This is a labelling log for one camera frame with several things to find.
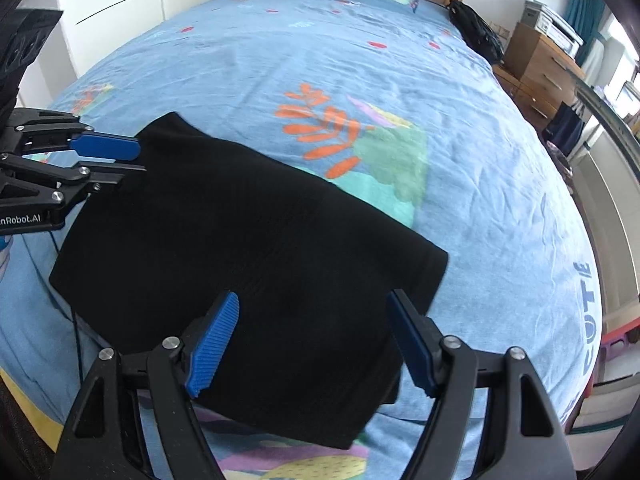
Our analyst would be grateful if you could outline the wooden nightstand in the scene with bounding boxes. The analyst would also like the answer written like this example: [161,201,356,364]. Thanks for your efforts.
[492,22,585,133]

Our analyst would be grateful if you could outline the blue patterned bed cover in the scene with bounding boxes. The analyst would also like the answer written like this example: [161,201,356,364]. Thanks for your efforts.
[1,0,602,479]

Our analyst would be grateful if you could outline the white wardrobe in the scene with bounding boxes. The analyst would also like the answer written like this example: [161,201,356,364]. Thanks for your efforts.
[18,0,209,108]

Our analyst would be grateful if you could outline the black pants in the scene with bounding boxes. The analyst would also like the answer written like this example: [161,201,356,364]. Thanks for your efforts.
[50,113,448,448]

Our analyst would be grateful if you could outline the white printer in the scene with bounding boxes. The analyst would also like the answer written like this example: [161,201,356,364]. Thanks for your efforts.
[521,0,584,58]

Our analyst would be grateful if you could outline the teal curtain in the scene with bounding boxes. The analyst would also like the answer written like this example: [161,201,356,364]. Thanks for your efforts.
[564,0,605,65]

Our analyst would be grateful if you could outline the dark blue shopping bag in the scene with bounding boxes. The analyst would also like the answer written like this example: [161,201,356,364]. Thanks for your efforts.
[542,103,585,156]

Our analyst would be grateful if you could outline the black bag on bed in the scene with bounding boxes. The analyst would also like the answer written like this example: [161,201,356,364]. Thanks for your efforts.
[446,0,504,65]

